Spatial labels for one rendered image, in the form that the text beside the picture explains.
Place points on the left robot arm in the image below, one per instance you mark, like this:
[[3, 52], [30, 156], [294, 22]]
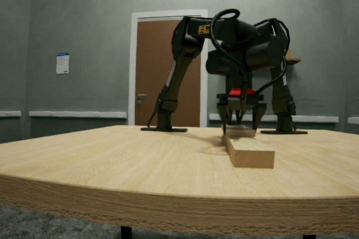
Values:
[[282, 102]]

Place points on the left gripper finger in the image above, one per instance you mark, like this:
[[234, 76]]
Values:
[[229, 116], [239, 118]]

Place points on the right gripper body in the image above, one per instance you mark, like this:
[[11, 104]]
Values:
[[235, 84]]

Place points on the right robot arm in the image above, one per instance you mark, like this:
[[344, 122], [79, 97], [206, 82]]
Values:
[[253, 52]]

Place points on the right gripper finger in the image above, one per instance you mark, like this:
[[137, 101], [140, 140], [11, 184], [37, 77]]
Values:
[[222, 111], [256, 118]]

